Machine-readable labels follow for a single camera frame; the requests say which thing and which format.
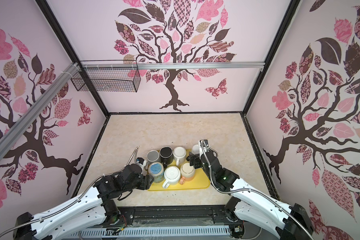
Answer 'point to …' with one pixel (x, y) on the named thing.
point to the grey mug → (152, 156)
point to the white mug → (179, 154)
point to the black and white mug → (195, 149)
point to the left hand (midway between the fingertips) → (148, 181)
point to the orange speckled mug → (187, 172)
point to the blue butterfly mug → (156, 170)
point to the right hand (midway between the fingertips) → (196, 149)
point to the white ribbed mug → (172, 174)
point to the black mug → (166, 155)
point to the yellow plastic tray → (200, 180)
